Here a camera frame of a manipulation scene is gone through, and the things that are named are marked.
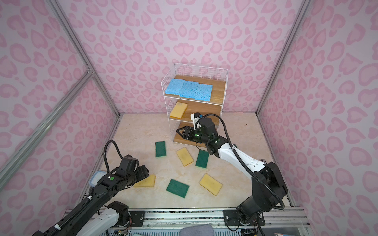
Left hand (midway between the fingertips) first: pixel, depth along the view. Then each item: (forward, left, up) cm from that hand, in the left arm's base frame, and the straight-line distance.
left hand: (144, 170), depth 82 cm
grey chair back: (-28, -30, -4) cm, 41 cm away
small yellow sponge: (+29, -19, +18) cm, 39 cm away
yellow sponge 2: (-5, -1, -5) cm, 7 cm away
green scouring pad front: (-8, -18, -6) cm, 21 cm away
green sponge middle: (+9, -33, -6) cm, 35 cm away
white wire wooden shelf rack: (+57, -44, +22) cm, 75 cm away
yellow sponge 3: (-6, -37, -7) cm, 38 cm away
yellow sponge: (+12, -22, -7) cm, 26 cm away
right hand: (+13, -20, +19) cm, 31 cm away
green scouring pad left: (+17, -5, -7) cm, 19 cm away
